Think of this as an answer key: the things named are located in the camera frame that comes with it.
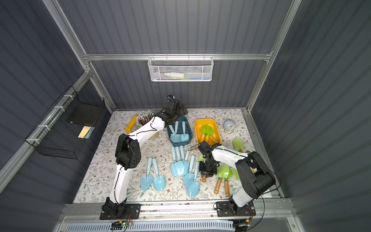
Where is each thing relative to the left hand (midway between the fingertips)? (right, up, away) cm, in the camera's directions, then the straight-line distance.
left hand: (183, 109), depth 95 cm
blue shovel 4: (-6, -20, +6) cm, 22 cm away
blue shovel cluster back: (-1, -36, -8) cm, 37 cm away
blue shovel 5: (+6, -47, -14) cm, 49 cm away
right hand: (+12, -41, -10) cm, 44 cm away
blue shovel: (-22, -44, -11) cm, 50 cm away
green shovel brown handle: (+12, -33, -2) cm, 35 cm away
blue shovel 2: (-13, -42, -16) cm, 47 cm away
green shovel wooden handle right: (+25, -44, -14) cm, 52 cm away
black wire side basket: (-60, -14, -23) cm, 66 cm away
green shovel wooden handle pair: (+24, -37, -11) cm, 46 cm away
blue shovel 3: (0, -20, +7) cm, 21 cm away
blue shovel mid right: (+3, -42, -10) cm, 43 cm away
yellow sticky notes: (-52, -14, -19) cm, 57 cm away
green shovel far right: (+38, -25, +4) cm, 45 cm away
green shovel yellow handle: (+17, -14, +10) cm, 25 cm away
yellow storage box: (+21, -20, +5) cm, 30 cm away
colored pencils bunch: (-26, -5, -2) cm, 26 cm away
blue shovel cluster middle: (-5, -29, -1) cm, 30 cm away
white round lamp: (+32, -11, +7) cm, 35 cm away
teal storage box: (+3, -15, +10) cm, 19 cm away
